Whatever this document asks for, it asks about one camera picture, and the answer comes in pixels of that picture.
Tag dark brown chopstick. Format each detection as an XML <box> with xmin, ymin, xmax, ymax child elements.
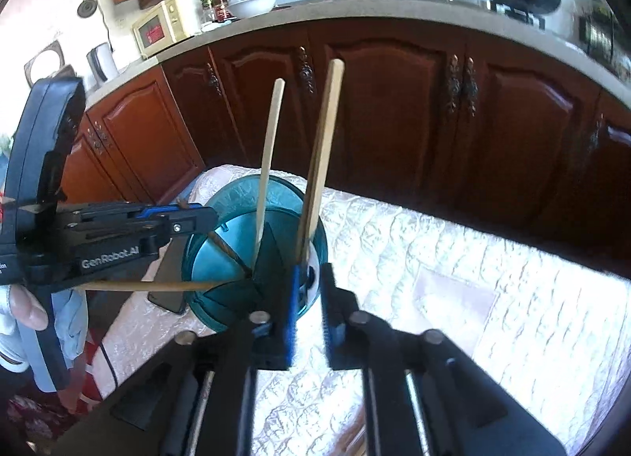
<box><xmin>176</xmin><ymin>198</ymin><xmax>253</xmax><ymax>275</ymax></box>

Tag large white bowl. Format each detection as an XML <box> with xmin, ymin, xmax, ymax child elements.
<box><xmin>228</xmin><ymin>0</ymin><xmax>281</xmax><ymax>19</ymax></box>

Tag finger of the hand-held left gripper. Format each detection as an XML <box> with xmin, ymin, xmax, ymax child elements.
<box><xmin>79</xmin><ymin>202</ymin><xmax>205</xmax><ymax>222</ymax></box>
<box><xmin>69</xmin><ymin>209</ymin><xmax>219</xmax><ymax>254</ymax></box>

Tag person's left hand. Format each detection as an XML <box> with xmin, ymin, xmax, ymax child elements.
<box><xmin>0</xmin><ymin>283</ymin><xmax>50</xmax><ymax>375</ymax></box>

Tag teal lidded white utensil holder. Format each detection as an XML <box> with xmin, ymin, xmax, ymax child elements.
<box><xmin>181</xmin><ymin>175</ymin><xmax>329</xmax><ymax>336</ymax></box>

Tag white electric kettle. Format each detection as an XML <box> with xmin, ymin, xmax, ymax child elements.
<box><xmin>86</xmin><ymin>42</ymin><xmax>119</xmax><ymax>85</ymax></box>

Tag dark wooden kitchen cabinets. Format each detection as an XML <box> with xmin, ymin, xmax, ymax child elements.
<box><xmin>59</xmin><ymin>17</ymin><xmax>631</xmax><ymax>282</ymax></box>

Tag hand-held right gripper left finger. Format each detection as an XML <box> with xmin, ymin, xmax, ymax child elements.
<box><xmin>52</xmin><ymin>263</ymin><xmax>302</xmax><ymax>456</ymax></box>

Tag light blue cloth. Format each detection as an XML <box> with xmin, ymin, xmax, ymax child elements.
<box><xmin>50</xmin><ymin>290</ymin><xmax>90</xmax><ymax>362</ymax></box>

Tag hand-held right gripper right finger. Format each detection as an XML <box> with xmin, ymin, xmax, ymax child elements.
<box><xmin>320</xmin><ymin>262</ymin><xmax>568</xmax><ymax>456</ymax></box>

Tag black wire dish rack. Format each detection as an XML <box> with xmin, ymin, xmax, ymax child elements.
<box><xmin>579</xmin><ymin>2</ymin><xmax>631</xmax><ymax>78</ymax></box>

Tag cream microwave oven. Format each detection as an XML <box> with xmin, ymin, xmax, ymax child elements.
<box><xmin>132</xmin><ymin>0</ymin><xmax>181</xmax><ymax>60</ymax></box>

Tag round framed wall vent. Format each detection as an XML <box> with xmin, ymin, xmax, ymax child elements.
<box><xmin>24</xmin><ymin>40</ymin><xmax>65</xmax><ymax>85</ymax></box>

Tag red patterned cloth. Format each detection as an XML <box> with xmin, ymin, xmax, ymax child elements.
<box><xmin>5</xmin><ymin>338</ymin><xmax>112</xmax><ymax>434</ymax></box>

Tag light wooden chopstick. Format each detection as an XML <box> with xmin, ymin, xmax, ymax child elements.
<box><xmin>255</xmin><ymin>78</ymin><xmax>286</xmax><ymax>267</ymax></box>
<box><xmin>79</xmin><ymin>278</ymin><xmax>235</xmax><ymax>293</ymax></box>
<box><xmin>295</xmin><ymin>58</ymin><xmax>345</xmax><ymax>265</ymax></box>

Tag black cable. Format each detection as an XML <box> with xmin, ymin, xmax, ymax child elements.
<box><xmin>96</xmin><ymin>333</ymin><xmax>120</xmax><ymax>390</ymax></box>

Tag black smartphone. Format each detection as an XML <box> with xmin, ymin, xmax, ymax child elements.
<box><xmin>147</xmin><ymin>288</ymin><xmax>190</xmax><ymax>315</ymax></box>

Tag white cylindrical canister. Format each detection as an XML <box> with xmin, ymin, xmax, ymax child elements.
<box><xmin>172</xmin><ymin>0</ymin><xmax>204</xmax><ymax>41</ymax></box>

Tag white quilted tablecloth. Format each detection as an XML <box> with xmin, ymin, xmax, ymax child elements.
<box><xmin>99</xmin><ymin>165</ymin><xmax>628</xmax><ymax>456</ymax></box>

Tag dark round wall fixture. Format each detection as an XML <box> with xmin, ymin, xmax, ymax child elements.
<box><xmin>76</xmin><ymin>0</ymin><xmax>112</xmax><ymax>53</ymax></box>

